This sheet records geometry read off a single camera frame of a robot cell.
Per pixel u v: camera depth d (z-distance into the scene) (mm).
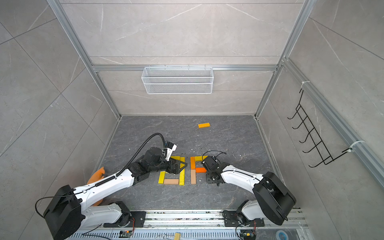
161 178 860
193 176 880
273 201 413
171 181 859
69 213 389
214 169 660
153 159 621
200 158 961
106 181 491
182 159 955
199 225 730
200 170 888
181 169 715
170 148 716
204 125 1132
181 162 711
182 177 859
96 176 837
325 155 583
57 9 684
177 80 1009
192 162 924
